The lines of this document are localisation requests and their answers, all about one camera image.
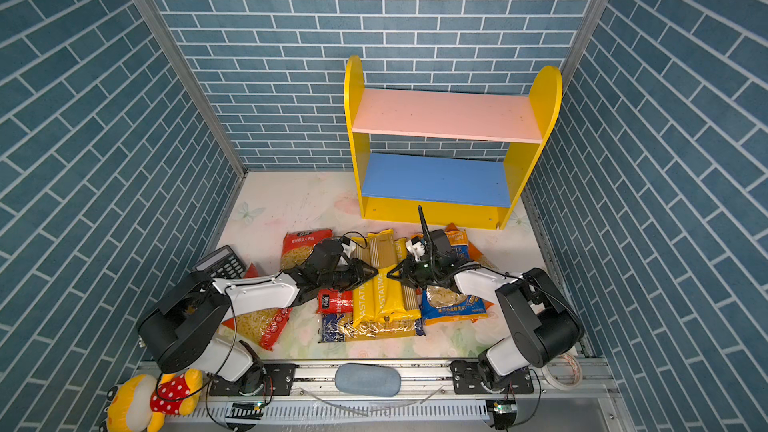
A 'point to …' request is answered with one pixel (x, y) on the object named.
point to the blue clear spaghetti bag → (337, 327)
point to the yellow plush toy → (143, 401)
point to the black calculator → (223, 263)
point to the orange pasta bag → (458, 241)
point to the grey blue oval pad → (368, 379)
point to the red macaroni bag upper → (298, 244)
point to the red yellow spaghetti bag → (332, 301)
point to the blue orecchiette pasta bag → (443, 304)
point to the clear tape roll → (560, 386)
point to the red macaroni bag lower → (264, 326)
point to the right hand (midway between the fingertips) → (386, 274)
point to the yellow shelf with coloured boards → (445, 190)
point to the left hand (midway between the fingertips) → (378, 275)
